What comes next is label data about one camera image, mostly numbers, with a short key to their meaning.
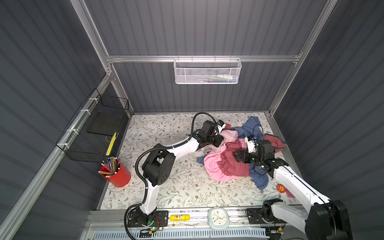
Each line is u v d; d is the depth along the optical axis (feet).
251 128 3.86
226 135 2.89
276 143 3.16
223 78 2.99
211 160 2.92
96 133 2.40
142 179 1.70
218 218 2.33
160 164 1.75
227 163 2.83
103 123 2.47
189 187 2.77
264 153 2.11
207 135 2.41
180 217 2.37
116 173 2.39
